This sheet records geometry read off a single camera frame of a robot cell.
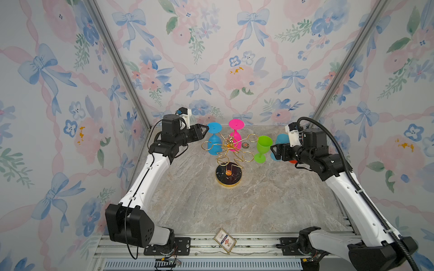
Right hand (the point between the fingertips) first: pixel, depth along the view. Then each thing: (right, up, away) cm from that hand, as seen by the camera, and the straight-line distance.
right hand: (280, 145), depth 74 cm
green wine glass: (-3, -1, +17) cm, 17 cm away
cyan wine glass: (-29, +1, +10) cm, 31 cm away
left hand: (-32, +8, +2) cm, 33 cm away
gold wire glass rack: (-21, -14, +24) cm, 35 cm away
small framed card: (-23, -43, +1) cm, 49 cm away
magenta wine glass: (-18, +10, +8) cm, 22 cm away
